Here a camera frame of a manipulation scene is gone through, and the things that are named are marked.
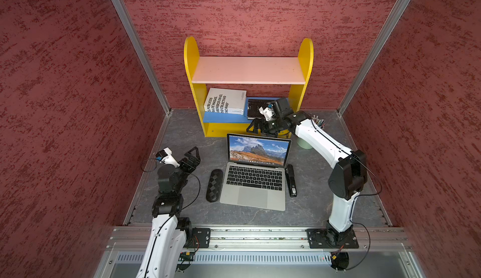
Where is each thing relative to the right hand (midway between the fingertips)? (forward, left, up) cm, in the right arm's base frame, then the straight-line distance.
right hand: (253, 134), depth 84 cm
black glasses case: (-17, +19, -15) cm, 30 cm away
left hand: (-10, +26, -1) cm, 28 cm away
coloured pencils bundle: (+10, -36, -5) cm, 37 cm away
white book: (+24, +14, -1) cm, 28 cm away
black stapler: (-12, -18, -17) cm, 27 cm away
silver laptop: (-10, -1, -19) cm, 21 cm away
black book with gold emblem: (+23, -1, -4) cm, 24 cm away
